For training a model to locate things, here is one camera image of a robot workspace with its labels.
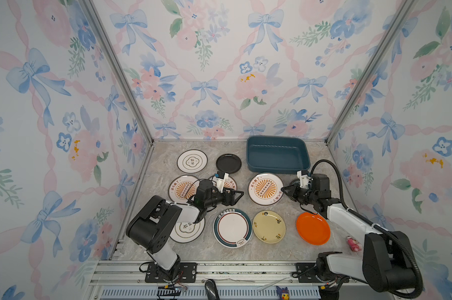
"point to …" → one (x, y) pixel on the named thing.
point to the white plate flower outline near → (187, 232)
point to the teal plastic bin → (276, 154)
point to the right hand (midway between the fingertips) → (283, 188)
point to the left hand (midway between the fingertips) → (240, 192)
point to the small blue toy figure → (284, 293)
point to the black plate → (229, 163)
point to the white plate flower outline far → (191, 160)
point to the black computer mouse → (211, 289)
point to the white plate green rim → (232, 228)
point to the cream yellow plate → (269, 227)
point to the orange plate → (313, 228)
